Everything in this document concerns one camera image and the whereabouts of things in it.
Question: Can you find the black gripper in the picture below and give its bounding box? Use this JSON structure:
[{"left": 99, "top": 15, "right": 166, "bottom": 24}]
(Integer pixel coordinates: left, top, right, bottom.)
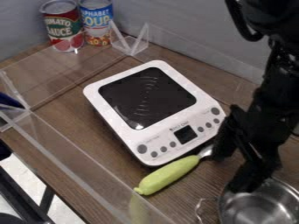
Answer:
[{"left": 211, "top": 85, "right": 299, "bottom": 193}]

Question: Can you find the silver pot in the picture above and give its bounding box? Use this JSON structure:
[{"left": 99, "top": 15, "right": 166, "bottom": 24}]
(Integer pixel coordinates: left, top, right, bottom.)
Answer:
[{"left": 194, "top": 178, "right": 299, "bottom": 224}]

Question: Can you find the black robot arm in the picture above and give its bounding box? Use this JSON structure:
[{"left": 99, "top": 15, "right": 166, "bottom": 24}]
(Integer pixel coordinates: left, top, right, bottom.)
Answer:
[{"left": 213, "top": 0, "right": 299, "bottom": 193}]

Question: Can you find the white and black stove top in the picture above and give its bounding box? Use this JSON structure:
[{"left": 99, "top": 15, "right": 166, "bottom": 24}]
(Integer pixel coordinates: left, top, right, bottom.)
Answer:
[{"left": 83, "top": 60, "right": 226, "bottom": 167}]

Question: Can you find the alphabet soup can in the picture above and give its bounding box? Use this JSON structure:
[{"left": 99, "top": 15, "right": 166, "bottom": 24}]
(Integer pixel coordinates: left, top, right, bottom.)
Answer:
[{"left": 79, "top": 0, "right": 114, "bottom": 46}]

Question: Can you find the clear acrylic barrier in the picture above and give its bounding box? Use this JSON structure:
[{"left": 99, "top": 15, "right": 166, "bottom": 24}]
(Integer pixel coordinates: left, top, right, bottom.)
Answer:
[{"left": 0, "top": 20, "right": 177, "bottom": 224}]

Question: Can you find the blue object at left edge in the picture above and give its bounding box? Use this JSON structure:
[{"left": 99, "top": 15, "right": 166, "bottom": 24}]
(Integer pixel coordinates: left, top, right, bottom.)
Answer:
[{"left": 0, "top": 92, "right": 25, "bottom": 109}]

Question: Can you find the tomato sauce can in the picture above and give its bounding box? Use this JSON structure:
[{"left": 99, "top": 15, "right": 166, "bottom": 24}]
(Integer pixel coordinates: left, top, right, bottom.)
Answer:
[{"left": 41, "top": 0, "right": 85, "bottom": 53}]

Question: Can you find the green handled ice cream scoop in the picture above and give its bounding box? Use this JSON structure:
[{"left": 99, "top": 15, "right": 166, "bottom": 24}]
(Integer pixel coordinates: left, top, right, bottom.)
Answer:
[{"left": 134, "top": 145, "right": 213, "bottom": 196}]

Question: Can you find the black table frame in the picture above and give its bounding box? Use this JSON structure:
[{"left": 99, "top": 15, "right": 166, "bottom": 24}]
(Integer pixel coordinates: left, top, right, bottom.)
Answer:
[{"left": 0, "top": 167, "right": 55, "bottom": 224}]

